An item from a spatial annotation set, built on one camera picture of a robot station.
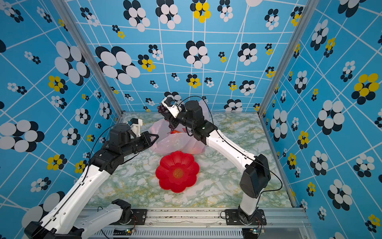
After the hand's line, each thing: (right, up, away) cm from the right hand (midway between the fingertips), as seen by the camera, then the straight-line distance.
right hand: (168, 107), depth 71 cm
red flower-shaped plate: (+3, -37, +18) cm, 41 cm away
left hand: (-3, -13, -1) cm, 13 cm away
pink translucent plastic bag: (+3, -17, +11) cm, 21 cm away
